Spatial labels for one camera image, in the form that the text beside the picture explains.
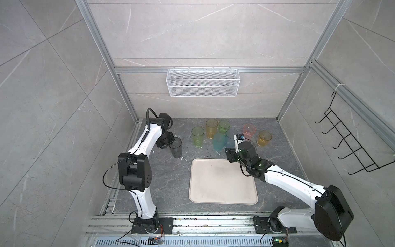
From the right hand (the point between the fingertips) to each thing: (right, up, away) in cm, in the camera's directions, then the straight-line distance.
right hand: (229, 147), depth 85 cm
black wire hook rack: (+51, -2, -24) cm, 56 cm away
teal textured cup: (-3, +3, +21) cm, 22 cm away
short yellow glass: (+31, +5, +26) cm, 41 cm away
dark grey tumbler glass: (-31, 0, +4) cm, 31 cm away
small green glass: (+1, +14, +29) cm, 32 cm away
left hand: (-35, +3, +5) cm, 35 cm away
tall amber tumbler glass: (-9, +13, +18) cm, 24 cm away
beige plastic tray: (-6, -20, +4) cm, 21 cm away
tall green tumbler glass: (-18, +8, +15) cm, 25 cm away
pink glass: (+19, +10, +25) cm, 33 cm away
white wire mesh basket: (-16, +42, +16) cm, 47 cm away
